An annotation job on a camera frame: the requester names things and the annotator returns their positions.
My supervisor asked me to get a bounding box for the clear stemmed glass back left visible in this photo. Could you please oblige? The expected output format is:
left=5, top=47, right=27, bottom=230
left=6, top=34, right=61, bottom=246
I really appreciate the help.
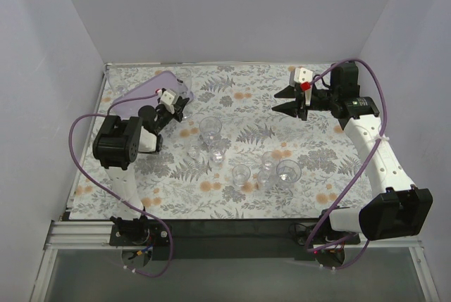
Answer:
left=105, top=63, right=128, bottom=96

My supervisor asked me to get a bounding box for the clear champagne flute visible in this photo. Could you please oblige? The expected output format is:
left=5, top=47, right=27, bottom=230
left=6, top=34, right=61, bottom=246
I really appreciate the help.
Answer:
left=175, top=68, right=192, bottom=120

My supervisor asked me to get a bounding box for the large clear tumbler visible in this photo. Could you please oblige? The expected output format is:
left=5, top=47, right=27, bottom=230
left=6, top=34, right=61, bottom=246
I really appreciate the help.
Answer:
left=276, top=160, right=302, bottom=189
left=199, top=116, right=222, bottom=146

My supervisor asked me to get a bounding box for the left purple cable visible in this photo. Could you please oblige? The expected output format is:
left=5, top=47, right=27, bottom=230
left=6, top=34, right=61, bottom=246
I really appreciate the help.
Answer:
left=68, top=89, right=175, bottom=277

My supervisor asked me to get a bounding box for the large clear tumbler centre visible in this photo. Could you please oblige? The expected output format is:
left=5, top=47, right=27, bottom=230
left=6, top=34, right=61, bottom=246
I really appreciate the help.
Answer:
left=199, top=116, right=222, bottom=146

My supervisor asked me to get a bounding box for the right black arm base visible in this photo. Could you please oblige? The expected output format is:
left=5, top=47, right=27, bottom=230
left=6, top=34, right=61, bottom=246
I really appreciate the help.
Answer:
left=288, top=222, right=360, bottom=269

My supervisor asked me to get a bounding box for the large clear tumbler right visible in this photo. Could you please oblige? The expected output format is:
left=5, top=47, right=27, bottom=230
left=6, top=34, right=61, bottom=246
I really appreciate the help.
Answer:
left=276, top=160, right=302, bottom=189

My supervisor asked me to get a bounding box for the clear tumbler centre front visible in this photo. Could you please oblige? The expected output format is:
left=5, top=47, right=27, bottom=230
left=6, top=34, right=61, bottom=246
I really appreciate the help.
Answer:
left=232, top=164, right=251, bottom=187

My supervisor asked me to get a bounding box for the purple plastic tray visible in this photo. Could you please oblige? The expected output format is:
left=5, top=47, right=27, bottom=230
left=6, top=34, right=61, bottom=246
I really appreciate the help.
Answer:
left=110, top=70, right=194, bottom=119

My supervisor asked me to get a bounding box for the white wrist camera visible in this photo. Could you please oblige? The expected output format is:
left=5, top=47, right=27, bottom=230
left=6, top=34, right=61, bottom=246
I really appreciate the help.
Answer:
left=156, top=89, right=179, bottom=114
left=289, top=67, right=314, bottom=107

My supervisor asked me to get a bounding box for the floral patterned tablecloth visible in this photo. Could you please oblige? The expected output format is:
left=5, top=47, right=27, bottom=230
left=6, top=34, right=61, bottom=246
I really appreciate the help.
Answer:
left=70, top=64, right=371, bottom=220

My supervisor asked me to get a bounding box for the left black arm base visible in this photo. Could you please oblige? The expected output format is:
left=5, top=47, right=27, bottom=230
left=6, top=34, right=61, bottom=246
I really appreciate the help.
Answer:
left=109, top=216, right=170, bottom=268

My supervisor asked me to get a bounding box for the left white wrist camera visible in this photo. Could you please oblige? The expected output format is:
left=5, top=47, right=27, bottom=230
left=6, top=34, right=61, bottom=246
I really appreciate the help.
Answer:
left=156, top=89, right=179, bottom=114

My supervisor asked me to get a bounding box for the purple cable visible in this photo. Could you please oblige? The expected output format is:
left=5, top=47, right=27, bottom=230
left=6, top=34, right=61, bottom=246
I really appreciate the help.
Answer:
left=68, top=89, right=175, bottom=277
left=304, top=58, right=388, bottom=270

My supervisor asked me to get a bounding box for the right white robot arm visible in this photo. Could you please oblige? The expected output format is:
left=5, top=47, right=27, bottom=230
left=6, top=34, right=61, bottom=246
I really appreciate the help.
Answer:
left=273, top=59, right=433, bottom=241

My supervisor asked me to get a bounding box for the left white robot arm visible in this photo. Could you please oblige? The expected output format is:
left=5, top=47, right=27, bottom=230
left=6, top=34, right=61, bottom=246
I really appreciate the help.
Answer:
left=92, top=89, right=190, bottom=243

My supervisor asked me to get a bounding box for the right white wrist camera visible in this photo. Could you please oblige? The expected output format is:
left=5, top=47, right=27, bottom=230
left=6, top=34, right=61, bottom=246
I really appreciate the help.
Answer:
left=289, top=67, right=314, bottom=107

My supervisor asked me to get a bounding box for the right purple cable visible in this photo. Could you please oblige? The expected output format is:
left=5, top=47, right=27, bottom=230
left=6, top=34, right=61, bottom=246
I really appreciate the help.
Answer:
left=304, top=58, right=388, bottom=270

